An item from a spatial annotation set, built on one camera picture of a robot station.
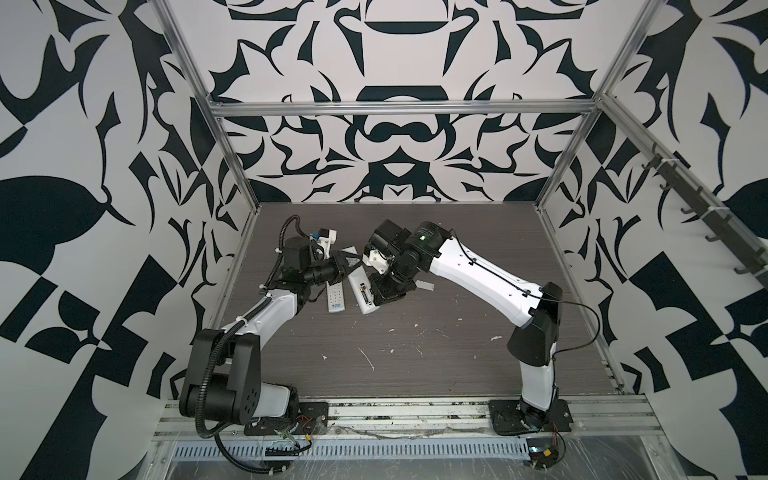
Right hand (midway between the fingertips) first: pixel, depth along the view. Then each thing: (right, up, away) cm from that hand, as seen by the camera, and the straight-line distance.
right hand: (374, 301), depth 72 cm
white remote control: (-13, -3, +21) cm, 25 cm away
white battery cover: (+16, 0, +26) cm, 30 cm away
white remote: (-4, +4, +5) cm, 7 cm away
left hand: (-2, +11, +9) cm, 14 cm away
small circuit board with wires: (+40, -35, -2) cm, 53 cm away
